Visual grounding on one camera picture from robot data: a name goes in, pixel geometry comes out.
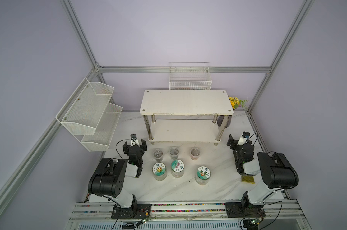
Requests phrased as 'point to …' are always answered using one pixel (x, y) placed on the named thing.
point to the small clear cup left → (158, 154)
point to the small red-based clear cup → (195, 154)
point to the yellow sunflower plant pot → (235, 102)
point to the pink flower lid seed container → (177, 166)
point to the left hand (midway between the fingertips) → (134, 142)
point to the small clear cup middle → (174, 152)
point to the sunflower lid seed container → (159, 171)
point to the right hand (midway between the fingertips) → (237, 137)
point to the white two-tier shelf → (185, 116)
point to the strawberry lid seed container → (202, 175)
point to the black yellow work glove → (247, 178)
